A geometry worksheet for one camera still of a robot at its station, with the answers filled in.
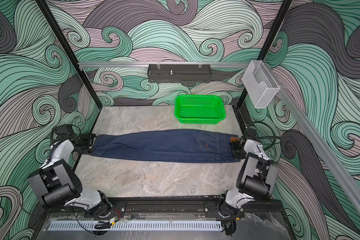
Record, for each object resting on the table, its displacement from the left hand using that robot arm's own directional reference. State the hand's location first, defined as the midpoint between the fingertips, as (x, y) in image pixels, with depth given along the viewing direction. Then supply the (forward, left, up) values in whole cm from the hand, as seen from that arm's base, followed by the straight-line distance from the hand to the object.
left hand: (96, 138), depth 87 cm
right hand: (-1, -82, -6) cm, 83 cm away
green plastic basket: (+36, -66, -10) cm, 76 cm away
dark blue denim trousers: (+2, -52, -11) cm, 53 cm away
